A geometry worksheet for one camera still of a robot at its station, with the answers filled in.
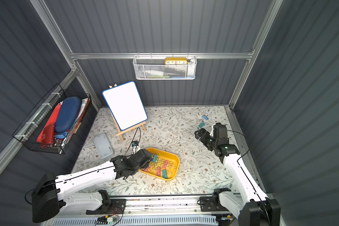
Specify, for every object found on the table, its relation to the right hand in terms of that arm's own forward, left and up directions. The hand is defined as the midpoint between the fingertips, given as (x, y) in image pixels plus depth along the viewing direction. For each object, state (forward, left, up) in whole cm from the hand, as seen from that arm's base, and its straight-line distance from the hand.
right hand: (203, 135), depth 81 cm
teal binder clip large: (+21, -4, -18) cm, 28 cm away
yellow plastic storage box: (-12, +18, -17) cm, 27 cm away
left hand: (-12, +33, -8) cm, 36 cm away
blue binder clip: (+29, -9, -18) cm, 35 cm away
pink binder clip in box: (-12, +23, -17) cm, 30 cm away
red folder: (-10, +76, +14) cm, 78 cm away
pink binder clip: (-16, +26, -17) cm, 35 cm away
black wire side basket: (-12, +81, +18) cm, 84 cm away
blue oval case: (+4, +73, +15) cm, 74 cm away
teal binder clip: (-17, +23, -16) cm, 33 cm away
